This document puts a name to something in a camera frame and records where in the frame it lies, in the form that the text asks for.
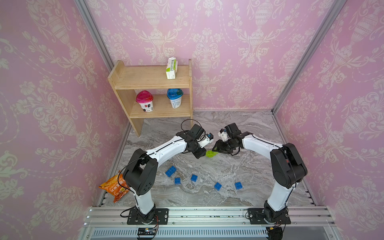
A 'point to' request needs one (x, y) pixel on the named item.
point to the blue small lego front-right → (238, 185)
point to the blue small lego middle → (194, 177)
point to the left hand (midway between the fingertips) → (202, 152)
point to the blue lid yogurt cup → (175, 94)
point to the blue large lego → (171, 171)
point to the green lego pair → (211, 154)
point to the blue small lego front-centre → (217, 186)
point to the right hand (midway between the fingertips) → (215, 150)
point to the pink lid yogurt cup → (145, 98)
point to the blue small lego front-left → (177, 181)
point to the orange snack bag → (112, 186)
